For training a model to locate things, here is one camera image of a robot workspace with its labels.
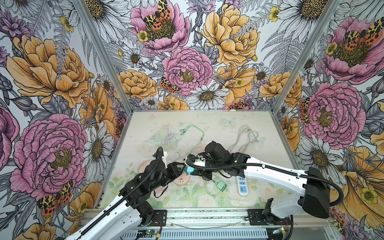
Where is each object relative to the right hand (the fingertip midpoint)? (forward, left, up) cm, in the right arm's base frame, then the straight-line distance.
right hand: (195, 173), depth 73 cm
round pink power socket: (+2, +7, -13) cm, 15 cm away
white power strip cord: (+33, -41, -17) cm, 56 cm away
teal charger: (0, +3, +4) cm, 5 cm away
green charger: (-2, -14, -13) cm, 19 cm away
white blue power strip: (-2, -25, -13) cm, 28 cm away
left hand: (+1, +6, 0) cm, 6 cm away
